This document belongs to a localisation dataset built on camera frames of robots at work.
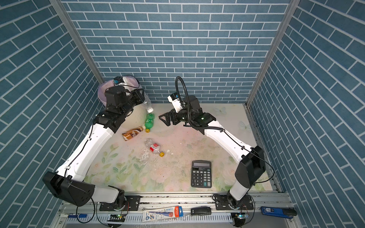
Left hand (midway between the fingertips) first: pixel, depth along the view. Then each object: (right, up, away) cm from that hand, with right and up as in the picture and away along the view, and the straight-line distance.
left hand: (142, 89), depth 72 cm
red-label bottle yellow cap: (+2, -33, +17) cm, 38 cm away
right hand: (+11, -12, +2) cm, 16 cm away
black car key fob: (+30, -60, -3) cm, 67 cm away
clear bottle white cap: (+2, -7, +2) cm, 7 cm away
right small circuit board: (+51, -64, 0) cm, 82 cm away
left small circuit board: (-13, -66, 0) cm, 68 cm away
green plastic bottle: (-5, -18, +30) cm, 36 cm away
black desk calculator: (+31, -48, +10) cm, 59 cm away
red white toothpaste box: (+11, -62, -2) cm, 63 cm away
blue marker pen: (-30, -63, -2) cm, 70 cm away
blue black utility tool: (+72, -61, -3) cm, 94 cm away
